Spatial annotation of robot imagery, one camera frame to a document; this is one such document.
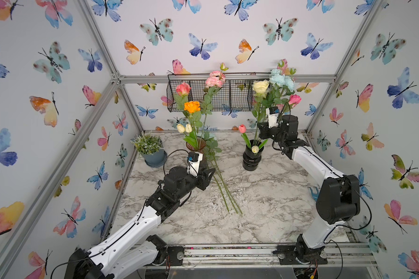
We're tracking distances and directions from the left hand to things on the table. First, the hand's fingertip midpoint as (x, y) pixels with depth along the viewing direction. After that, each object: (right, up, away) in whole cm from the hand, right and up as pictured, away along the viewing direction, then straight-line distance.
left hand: (211, 167), depth 73 cm
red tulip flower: (+14, +17, +8) cm, 23 cm away
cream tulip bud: (+19, +7, +3) cm, 20 cm away
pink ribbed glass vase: (-6, +9, +16) cm, 19 cm away
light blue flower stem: (+4, -11, +23) cm, 26 cm away
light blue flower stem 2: (+11, -18, +17) cm, 27 cm away
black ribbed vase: (+21, +2, +23) cm, 31 cm away
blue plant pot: (-33, +1, +30) cm, 45 cm away
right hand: (+23, +21, +13) cm, 34 cm away
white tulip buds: (-14, +17, +9) cm, 24 cm away
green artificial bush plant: (-34, +10, +19) cm, 40 cm away
